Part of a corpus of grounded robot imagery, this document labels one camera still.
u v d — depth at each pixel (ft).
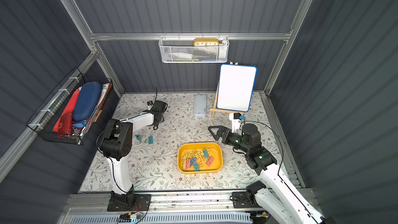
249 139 1.77
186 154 2.85
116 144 1.78
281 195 1.50
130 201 2.15
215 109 3.34
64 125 2.12
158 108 2.75
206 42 2.85
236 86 3.00
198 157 2.84
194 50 2.97
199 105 3.66
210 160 2.77
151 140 3.10
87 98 2.38
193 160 2.77
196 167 2.70
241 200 2.37
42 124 1.99
